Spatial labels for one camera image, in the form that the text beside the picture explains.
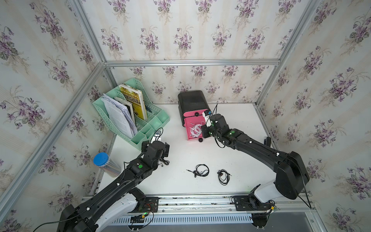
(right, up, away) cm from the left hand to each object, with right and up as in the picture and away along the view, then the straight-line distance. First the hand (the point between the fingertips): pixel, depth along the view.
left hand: (160, 143), depth 79 cm
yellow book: (-18, +28, +13) cm, 36 cm away
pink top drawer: (+18, +17, +14) cm, 29 cm away
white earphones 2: (+20, +2, +17) cm, 26 cm away
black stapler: (+69, -1, +16) cm, 71 cm away
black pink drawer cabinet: (+19, +23, +17) cm, 34 cm away
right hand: (+25, +9, +5) cm, 27 cm away
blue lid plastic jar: (-25, -12, -5) cm, 28 cm away
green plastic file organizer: (-7, +13, +22) cm, 27 cm away
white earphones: (+21, +7, +5) cm, 23 cm away
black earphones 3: (+37, -20, +3) cm, 42 cm away
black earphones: (+2, -13, +9) cm, 16 cm away
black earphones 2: (+24, -17, +5) cm, 29 cm away
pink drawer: (+18, +11, +19) cm, 29 cm away
